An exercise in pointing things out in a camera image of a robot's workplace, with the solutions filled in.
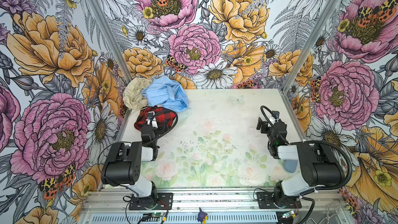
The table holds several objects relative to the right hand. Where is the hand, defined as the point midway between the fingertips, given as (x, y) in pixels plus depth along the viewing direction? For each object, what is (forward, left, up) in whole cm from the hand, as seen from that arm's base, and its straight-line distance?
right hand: (267, 121), depth 94 cm
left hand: (+1, +65, +1) cm, 65 cm away
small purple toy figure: (-45, +40, -2) cm, 60 cm away
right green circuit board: (-45, +1, -9) cm, 45 cm away
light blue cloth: (+22, +63, +6) cm, 67 cm away
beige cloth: (+26, +87, -1) cm, 91 cm away
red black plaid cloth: (+3, +61, +1) cm, 61 cm away
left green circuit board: (-43, +60, -8) cm, 75 cm away
